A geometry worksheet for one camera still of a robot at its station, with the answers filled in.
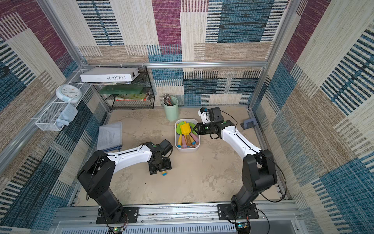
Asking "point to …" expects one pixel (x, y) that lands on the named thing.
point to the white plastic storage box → (177, 148)
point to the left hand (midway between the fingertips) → (166, 169)
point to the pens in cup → (167, 99)
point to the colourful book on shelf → (131, 97)
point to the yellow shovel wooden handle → (185, 129)
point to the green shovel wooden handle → (193, 125)
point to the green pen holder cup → (172, 111)
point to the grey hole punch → (249, 123)
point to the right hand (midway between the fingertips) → (195, 127)
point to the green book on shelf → (121, 89)
